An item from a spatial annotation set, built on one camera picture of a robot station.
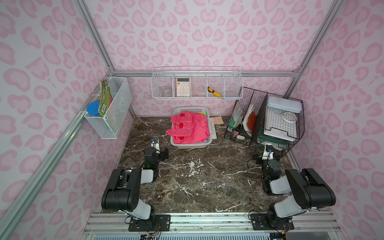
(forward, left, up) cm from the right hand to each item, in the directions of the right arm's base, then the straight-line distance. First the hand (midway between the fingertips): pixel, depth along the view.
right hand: (265, 146), depth 88 cm
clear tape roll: (+19, -17, +9) cm, 27 cm away
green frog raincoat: (+29, +36, -1) cm, 46 cm away
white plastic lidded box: (+15, -11, +9) cm, 20 cm away
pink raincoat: (+15, +46, -1) cm, 48 cm away
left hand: (+2, +65, -2) cm, 65 cm away
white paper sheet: (+19, +29, -11) cm, 36 cm away
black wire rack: (+19, -2, +3) cm, 19 cm away
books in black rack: (+21, +6, 0) cm, 21 cm away
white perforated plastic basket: (+34, +55, -3) cm, 65 cm away
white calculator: (+30, +49, +21) cm, 61 cm away
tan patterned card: (+31, +25, -11) cm, 41 cm away
